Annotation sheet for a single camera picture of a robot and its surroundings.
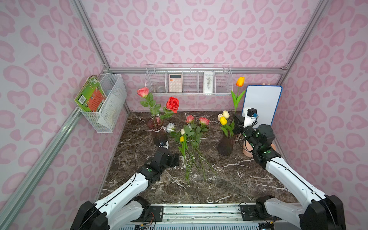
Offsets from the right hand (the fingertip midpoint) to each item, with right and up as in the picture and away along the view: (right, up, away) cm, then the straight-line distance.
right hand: (233, 113), depth 73 cm
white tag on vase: (-37, -8, +30) cm, 48 cm away
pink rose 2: (-11, -3, +35) cm, 36 cm away
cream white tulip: (-6, -1, +5) cm, 8 cm away
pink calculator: (-31, +21, +20) cm, 43 cm away
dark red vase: (-44, -6, +18) cm, 47 cm away
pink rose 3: (-43, +4, +13) cm, 45 cm away
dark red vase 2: (0, -19, +15) cm, 24 cm away
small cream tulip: (-27, -11, +29) cm, 41 cm away
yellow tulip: (-2, -8, +7) cm, 10 cm away
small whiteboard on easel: (+24, +9, +15) cm, 30 cm away
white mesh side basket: (-65, -4, 0) cm, 65 cm away
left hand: (-32, -22, +11) cm, 41 cm away
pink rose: (-22, -1, +37) cm, 44 cm away
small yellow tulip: (-28, -16, +28) cm, 42 cm away
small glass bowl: (-41, +17, +21) cm, 49 cm away
